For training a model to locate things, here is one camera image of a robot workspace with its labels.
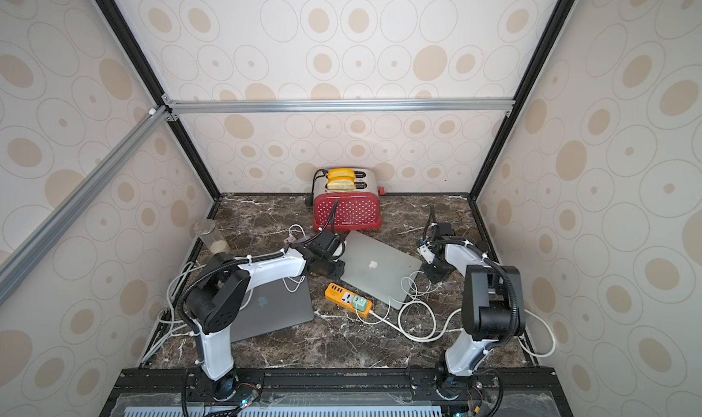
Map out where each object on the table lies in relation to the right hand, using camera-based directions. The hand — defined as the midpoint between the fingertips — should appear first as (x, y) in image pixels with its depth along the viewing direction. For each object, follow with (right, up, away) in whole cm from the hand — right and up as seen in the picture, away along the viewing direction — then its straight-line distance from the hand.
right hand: (439, 273), depth 94 cm
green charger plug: (-28, -6, -13) cm, 31 cm away
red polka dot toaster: (-28, +22, +5) cm, 36 cm away
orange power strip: (-32, -6, -7) cm, 34 cm away
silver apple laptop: (-21, +1, +2) cm, 22 cm away
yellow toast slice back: (-34, +36, +3) cm, 49 cm away
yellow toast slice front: (-34, +31, +2) cm, 46 cm away
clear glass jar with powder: (-78, +15, -4) cm, 80 cm away
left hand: (-32, +1, -1) cm, 32 cm away
